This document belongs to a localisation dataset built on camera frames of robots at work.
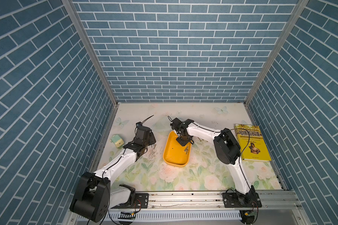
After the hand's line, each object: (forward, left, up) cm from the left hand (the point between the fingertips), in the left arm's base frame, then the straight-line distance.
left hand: (154, 136), depth 88 cm
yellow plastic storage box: (-7, -14, -13) cm, 20 cm away
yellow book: (-4, -65, -6) cm, 65 cm away
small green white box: (-1, +24, -3) cm, 24 cm away
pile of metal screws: (-4, -21, -10) cm, 24 cm away
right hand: (+2, -21, -10) cm, 23 cm away
